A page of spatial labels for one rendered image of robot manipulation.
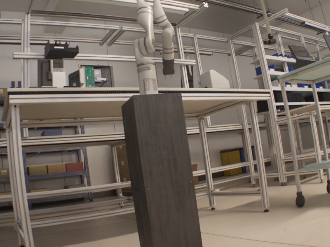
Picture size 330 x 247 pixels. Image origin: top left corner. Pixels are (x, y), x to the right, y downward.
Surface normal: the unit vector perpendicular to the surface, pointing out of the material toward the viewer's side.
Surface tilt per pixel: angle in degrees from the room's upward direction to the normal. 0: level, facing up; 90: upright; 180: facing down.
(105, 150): 90
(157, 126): 90
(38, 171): 90
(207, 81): 90
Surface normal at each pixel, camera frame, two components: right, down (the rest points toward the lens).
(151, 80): 0.37, -0.20
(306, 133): -0.84, 0.03
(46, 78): 0.58, -0.08
